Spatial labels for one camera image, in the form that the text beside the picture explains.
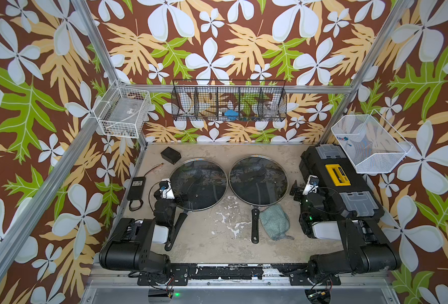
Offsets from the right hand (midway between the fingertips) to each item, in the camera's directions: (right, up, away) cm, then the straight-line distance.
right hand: (305, 182), depth 89 cm
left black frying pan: (-58, -16, -10) cm, 61 cm away
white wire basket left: (-86, +33, -3) cm, 92 cm away
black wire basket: (-36, +43, +9) cm, 57 cm away
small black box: (-71, +14, +24) cm, 77 cm away
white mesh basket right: (+27, +17, -7) cm, 33 cm away
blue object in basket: (-35, +34, +5) cm, 49 cm away
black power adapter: (-86, -5, +9) cm, 86 cm away
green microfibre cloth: (-16, -18, -5) cm, 24 cm away
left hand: (-63, 0, -1) cm, 63 cm away
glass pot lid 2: (-22, 0, +3) cm, 22 cm away
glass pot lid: (-49, +1, +2) cm, 49 cm away
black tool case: (+11, -3, -11) cm, 16 cm away
